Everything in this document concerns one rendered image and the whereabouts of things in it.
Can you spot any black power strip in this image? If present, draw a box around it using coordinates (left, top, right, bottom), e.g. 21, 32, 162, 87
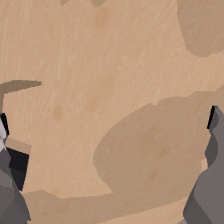
6, 147, 29, 191

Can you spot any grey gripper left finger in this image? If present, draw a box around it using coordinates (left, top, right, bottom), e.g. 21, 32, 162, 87
0, 113, 31, 224

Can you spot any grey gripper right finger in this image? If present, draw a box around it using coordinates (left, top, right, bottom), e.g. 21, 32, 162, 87
183, 105, 224, 224

